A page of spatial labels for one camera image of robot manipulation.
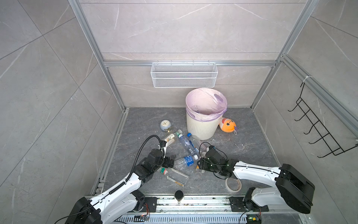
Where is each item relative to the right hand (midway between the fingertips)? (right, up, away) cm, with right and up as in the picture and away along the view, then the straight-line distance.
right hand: (200, 163), depth 86 cm
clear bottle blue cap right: (+2, +9, +8) cm, 13 cm away
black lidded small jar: (-13, -11, -18) cm, 24 cm away
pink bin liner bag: (+6, +39, +14) cm, 42 cm away
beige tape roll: (+20, -13, -8) cm, 25 cm away
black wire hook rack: (+56, +15, -27) cm, 64 cm away
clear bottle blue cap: (-8, +10, +7) cm, 15 cm away
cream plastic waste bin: (+5, +21, +3) cm, 21 cm away
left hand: (-20, +9, -3) cm, 22 cm away
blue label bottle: (-12, +1, -4) cm, 13 cm away
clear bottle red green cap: (-16, -7, -3) cm, 17 cm away
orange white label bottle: (-2, -1, -5) cm, 6 cm away
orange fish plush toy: (+22, +23, +11) cm, 34 cm away
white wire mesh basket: (-10, +60, +15) cm, 63 cm away
